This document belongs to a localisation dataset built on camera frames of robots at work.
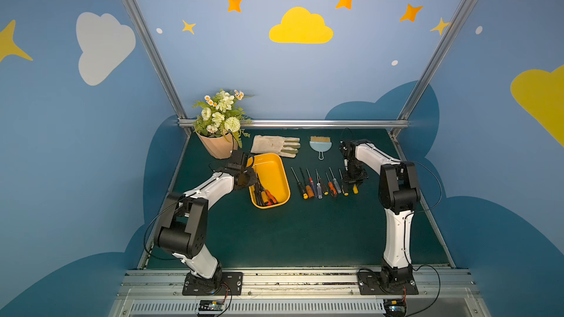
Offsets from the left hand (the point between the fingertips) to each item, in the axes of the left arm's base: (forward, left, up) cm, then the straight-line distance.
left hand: (252, 175), depth 95 cm
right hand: (+1, -47, -5) cm, 48 cm away
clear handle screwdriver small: (-2, -30, -6) cm, 31 cm away
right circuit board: (-46, -53, -9) cm, 70 cm away
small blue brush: (+26, -33, -7) cm, 43 cm away
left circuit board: (-47, +9, -8) cm, 49 cm away
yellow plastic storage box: (+2, -9, -3) cm, 9 cm away
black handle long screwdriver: (-6, -24, -5) cm, 25 cm away
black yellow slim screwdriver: (-1, -32, -5) cm, 32 cm away
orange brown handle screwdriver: (-5, -26, -5) cm, 27 cm away
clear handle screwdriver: (+1, -38, -7) cm, 39 cm away
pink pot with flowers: (+12, +12, +21) cm, 27 cm away
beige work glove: (+23, -15, -7) cm, 28 cm away
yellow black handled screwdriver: (-1, -41, -5) cm, 42 cm away
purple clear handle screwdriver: (+1, -27, -6) cm, 28 cm away
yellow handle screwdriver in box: (-3, -47, -5) cm, 47 cm away
